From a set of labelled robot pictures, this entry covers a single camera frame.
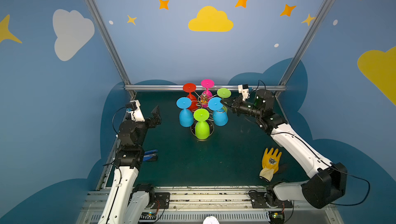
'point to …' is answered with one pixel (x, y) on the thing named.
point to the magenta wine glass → (206, 95)
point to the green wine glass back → (224, 93)
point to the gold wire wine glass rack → (211, 123)
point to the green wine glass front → (202, 129)
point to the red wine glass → (190, 88)
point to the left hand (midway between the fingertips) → (147, 107)
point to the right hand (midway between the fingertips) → (221, 100)
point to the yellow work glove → (270, 163)
